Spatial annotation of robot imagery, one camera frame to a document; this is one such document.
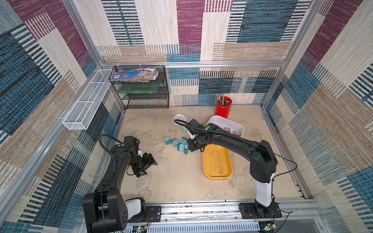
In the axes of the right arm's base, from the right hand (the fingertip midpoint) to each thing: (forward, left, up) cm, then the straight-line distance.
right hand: (195, 147), depth 87 cm
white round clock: (+30, +11, -7) cm, 33 cm away
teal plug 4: (+4, +9, -7) cm, 13 cm away
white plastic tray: (+24, -22, -7) cm, 33 cm away
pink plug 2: (+15, -30, -8) cm, 34 cm away
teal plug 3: (+9, +7, -6) cm, 14 cm away
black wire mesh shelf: (+46, +26, -2) cm, 53 cm away
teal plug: (+10, +18, -7) cm, 22 cm away
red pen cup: (+31, -22, -2) cm, 38 cm away
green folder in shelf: (+40, +40, +13) cm, 58 cm away
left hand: (-11, +24, -1) cm, 26 cm away
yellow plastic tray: (-5, -14, -10) cm, 18 cm away
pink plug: (+19, -24, -8) cm, 31 cm away
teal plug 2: (+8, +13, -6) cm, 16 cm away
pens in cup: (+33, -19, +7) cm, 39 cm away
